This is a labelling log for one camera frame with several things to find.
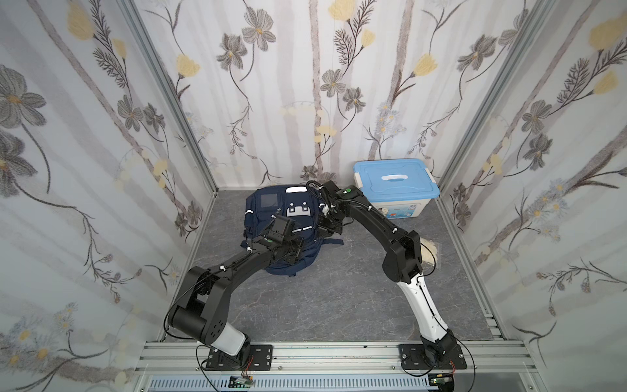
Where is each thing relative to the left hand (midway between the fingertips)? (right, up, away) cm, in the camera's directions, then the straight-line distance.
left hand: (311, 242), depth 89 cm
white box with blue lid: (+37, +21, +10) cm, 43 cm away
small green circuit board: (-21, -39, -18) cm, 48 cm away
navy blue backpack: (-22, +14, +20) cm, 33 cm away
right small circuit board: (+41, -40, -17) cm, 59 cm away
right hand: (+3, +5, 0) cm, 6 cm away
